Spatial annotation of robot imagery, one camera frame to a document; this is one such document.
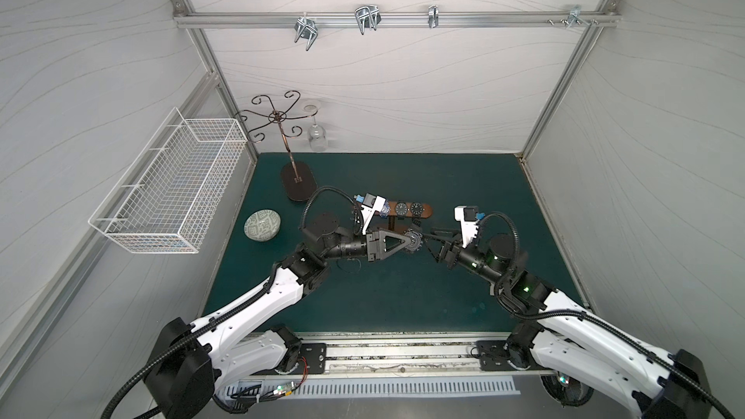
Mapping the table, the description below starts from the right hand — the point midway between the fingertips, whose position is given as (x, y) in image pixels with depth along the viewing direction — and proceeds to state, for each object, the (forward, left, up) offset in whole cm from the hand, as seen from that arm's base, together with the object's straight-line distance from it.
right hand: (426, 233), depth 70 cm
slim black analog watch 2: (+13, +1, -9) cm, 16 cm away
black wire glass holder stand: (+35, +46, -21) cm, 61 cm away
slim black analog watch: (+13, +6, -9) cm, 17 cm away
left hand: (-7, +5, +6) cm, 10 cm away
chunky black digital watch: (-5, +3, +6) cm, 8 cm away
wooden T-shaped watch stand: (+13, -2, -10) cm, 16 cm away
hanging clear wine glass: (+38, +35, -2) cm, 52 cm away
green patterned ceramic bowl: (+13, +54, -22) cm, 60 cm away
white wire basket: (+2, +63, +8) cm, 63 cm away
